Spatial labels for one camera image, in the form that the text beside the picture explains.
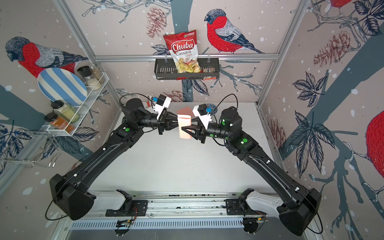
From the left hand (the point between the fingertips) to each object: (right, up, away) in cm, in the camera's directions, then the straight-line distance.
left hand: (185, 121), depth 58 cm
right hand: (-1, -2, +2) cm, 3 cm away
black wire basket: (-16, +33, +37) cm, 52 cm away
